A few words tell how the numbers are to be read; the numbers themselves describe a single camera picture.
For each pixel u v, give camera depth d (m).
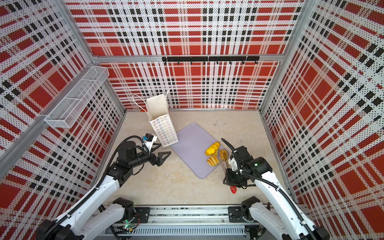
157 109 0.98
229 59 0.89
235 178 0.63
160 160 0.68
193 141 1.07
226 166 0.76
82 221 0.43
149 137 0.66
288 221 0.40
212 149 0.96
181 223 0.73
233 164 0.69
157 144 0.79
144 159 0.67
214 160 0.89
